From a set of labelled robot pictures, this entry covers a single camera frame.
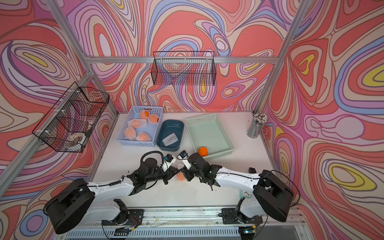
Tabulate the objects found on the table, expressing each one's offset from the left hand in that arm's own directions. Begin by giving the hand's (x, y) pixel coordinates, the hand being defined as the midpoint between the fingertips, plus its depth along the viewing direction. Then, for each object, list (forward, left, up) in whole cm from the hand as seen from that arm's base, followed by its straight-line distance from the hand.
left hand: (180, 171), depth 81 cm
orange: (+14, -13, -2) cm, 19 cm away
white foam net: (+24, +8, -3) cm, 25 cm away
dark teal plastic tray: (+36, +13, -6) cm, 39 cm away
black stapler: (+4, -42, -6) cm, 43 cm away
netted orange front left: (+29, +36, -2) cm, 47 cm away
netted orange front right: (+25, +27, -1) cm, 36 cm away
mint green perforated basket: (+36, -18, -9) cm, 41 cm away
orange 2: (-1, 0, -3) cm, 3 cm away
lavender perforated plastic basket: (+36, +30, -5) cm, 47 cm away
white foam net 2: (+2, 0, +2) cm, 3 cm away
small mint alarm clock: (-10, -35, -6) cm, 37 cm away
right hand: (+1, -2, -2) cm, 3 cm away
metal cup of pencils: (+29, -48, +11) cm, 57 cm away
